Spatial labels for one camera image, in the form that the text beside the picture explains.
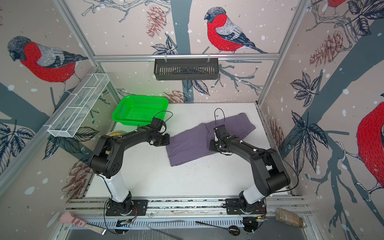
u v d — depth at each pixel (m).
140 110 1.18
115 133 1.01
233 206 0.73
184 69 1.07
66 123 0.71
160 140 0.83
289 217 0.67
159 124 0.81
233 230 0.67
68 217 0.70
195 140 0.95
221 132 0.74
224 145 0.67
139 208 0.73
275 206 0.76
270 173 0.45
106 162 0.49
